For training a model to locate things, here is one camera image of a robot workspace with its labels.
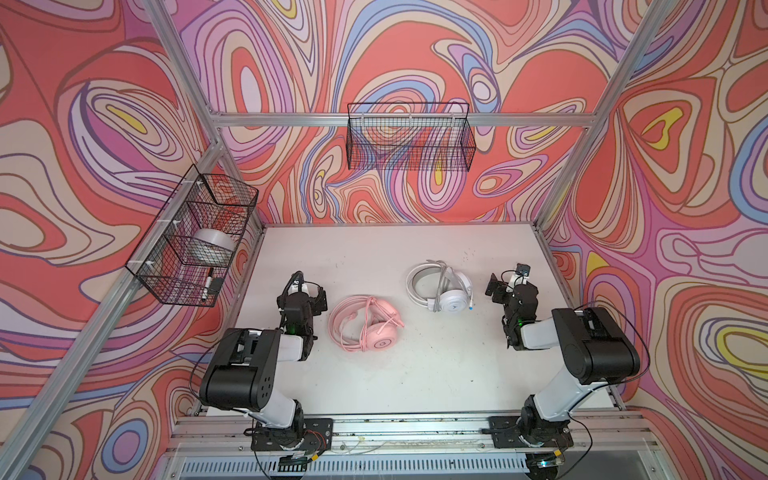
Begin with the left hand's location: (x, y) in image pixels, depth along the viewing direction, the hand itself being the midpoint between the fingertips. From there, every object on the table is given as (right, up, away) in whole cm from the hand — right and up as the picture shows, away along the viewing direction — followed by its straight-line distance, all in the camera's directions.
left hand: (306, 287), depth 93 cm
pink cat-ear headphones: (+19, -11, -3) cm, 22 cm away
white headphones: (+47, -2, -2) cm, 47 cm away
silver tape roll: (-17, +13, -23) cm, 31 cm away
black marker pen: (-19, +4, -20) cm, 28 cm away
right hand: (+65, +2, +2) cm, 65 cm away
